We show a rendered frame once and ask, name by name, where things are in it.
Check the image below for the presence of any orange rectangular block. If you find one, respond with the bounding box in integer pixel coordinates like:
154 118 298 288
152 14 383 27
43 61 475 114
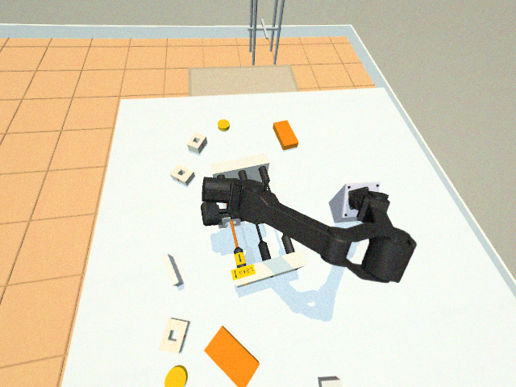
204 326 260 387
273 120 298 151

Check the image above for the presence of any yellow round disc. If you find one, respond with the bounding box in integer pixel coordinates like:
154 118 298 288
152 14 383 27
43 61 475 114
218 119 230 131
164 365 188 387

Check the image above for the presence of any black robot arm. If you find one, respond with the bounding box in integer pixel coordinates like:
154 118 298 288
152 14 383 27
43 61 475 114
202 177 418 283

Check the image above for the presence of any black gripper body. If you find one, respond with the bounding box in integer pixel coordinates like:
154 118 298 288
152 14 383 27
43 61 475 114
201 202 236 227

